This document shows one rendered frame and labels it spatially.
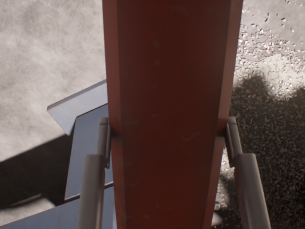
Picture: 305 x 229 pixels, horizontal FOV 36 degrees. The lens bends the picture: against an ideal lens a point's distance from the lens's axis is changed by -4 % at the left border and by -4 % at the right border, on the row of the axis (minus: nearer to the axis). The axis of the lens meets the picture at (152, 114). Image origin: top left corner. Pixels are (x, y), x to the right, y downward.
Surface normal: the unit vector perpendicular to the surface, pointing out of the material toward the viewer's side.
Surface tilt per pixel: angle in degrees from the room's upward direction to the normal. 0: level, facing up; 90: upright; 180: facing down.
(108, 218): 90
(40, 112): 0
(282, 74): 2
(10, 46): 0
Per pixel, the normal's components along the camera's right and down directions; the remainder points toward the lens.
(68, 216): -0.47, -0.66
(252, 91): 0.00, 0.63
